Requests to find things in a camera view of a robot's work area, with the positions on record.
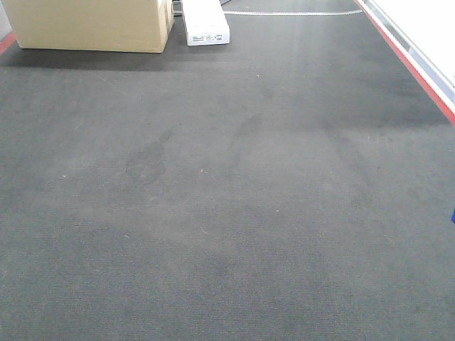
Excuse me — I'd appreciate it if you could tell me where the long white carton box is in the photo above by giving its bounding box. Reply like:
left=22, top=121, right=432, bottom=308
left=181, top=0, right=231, bottom=47

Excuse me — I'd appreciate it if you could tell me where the brown cardboard box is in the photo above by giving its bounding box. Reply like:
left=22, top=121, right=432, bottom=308
left=1, top=0, right=176, bottom=54

